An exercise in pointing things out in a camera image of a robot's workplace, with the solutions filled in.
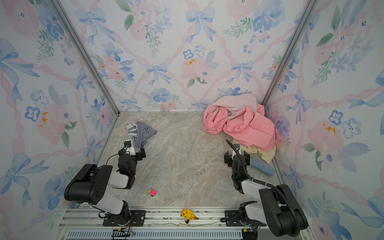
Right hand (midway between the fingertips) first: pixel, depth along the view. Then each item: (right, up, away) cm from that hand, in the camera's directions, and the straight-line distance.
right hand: (237, 151), depth 90 cm
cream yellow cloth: (+20, -3, +5) cm, 21 cm away
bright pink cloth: (+9, +14, +5) cm, 17 cm away
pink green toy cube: (-48, -20, -10) cm, 54 cm away
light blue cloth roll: (+15, -9, -2) cm, 17 cm away
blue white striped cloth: (-61, +11, +11) cm, 63 cm away
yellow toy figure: (-28, -28, -18) cm, 44 cm away
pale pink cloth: (+3, +31, +18) cm, 36 cm away
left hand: (-62, +4, 0) cm, 62 cm away
